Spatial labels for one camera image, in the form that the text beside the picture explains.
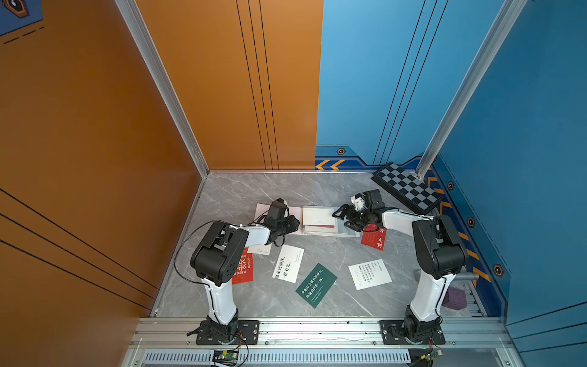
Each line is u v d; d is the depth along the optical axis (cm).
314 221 99
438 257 51
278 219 78
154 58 79
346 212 89
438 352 69
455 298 76
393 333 72
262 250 92
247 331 75
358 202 94
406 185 111
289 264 89
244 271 87
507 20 71
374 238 96
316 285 83
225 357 72
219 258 50
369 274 86
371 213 79
